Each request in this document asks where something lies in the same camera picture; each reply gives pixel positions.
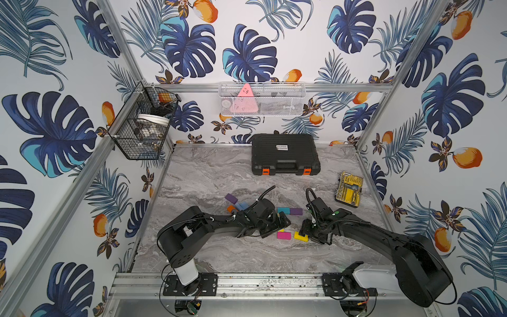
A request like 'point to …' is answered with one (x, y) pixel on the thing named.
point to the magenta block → (284, 235)
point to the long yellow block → (282, 230)
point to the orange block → (230, 208)
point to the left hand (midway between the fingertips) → (286, 225)
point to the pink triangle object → (245, 102)
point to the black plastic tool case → (284, 153)
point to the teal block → (285, 210)
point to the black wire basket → (140, 127)
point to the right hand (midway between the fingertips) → (303, 234)
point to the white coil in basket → (154, 119)
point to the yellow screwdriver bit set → (348, 189)
